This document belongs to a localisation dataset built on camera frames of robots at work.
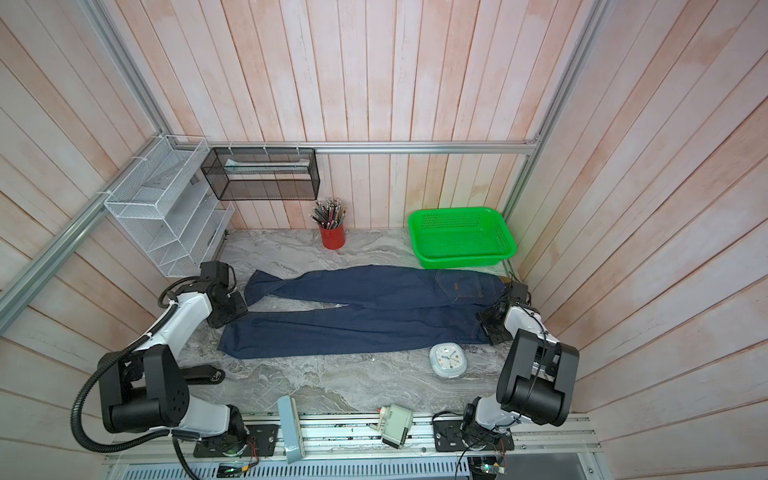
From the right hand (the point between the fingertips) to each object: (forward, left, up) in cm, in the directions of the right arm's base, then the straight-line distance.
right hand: (483, 321), depth 93 cm
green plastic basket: (+38, +1, -2) cm, 38 cm away
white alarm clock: (-13, +13, +1) cm, 18 cm away
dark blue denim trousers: (+5, +36, -1) cm, 36 cm away
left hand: (-4, +76, +7) cm, 76 cm away
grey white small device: (-30, +28, +3) cm, 41 cm away
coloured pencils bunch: (+33, +51, +15) cm, 63 cm away
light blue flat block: (-32, +54, +2) cm, 63 cm away
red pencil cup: (+31, +51, +5) cm, 60 cm away
